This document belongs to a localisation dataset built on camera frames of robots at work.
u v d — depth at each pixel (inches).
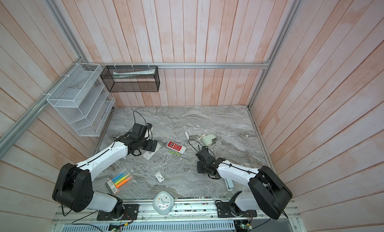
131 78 41.0
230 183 30.8
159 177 33.0
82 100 28.8
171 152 37.5
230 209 25.9
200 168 31.3
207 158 27.0
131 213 28.8
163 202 29.3
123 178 33.0
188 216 28.8
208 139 37.7
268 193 16.7
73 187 16.6
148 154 36.4
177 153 37.0
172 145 37.7
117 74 34.8
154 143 32.0
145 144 30.6
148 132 28.7
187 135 39.6
